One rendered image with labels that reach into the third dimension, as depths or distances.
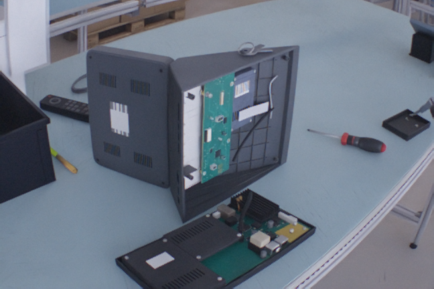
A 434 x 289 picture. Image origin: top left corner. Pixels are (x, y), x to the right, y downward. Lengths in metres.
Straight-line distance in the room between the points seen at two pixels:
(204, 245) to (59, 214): 0.24
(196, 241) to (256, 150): 0.24
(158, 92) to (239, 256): 0.25
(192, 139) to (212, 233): 0.13
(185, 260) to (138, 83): 0.27
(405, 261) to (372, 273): 0.19
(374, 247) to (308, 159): 1.41
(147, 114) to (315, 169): 0.30
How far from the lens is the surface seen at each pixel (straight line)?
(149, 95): 0.73
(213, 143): 0.72
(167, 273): 0.61
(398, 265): 2.20
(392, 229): 2.40
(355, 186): 0.85
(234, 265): 0.65
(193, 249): 0.65
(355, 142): 0.95
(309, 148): 0.94
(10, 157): 0.77
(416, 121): 1.11
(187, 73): 0.67
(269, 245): 0.67
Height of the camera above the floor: 1.47
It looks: 26 degrees down
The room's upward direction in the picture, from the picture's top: 3 degrees clockwise
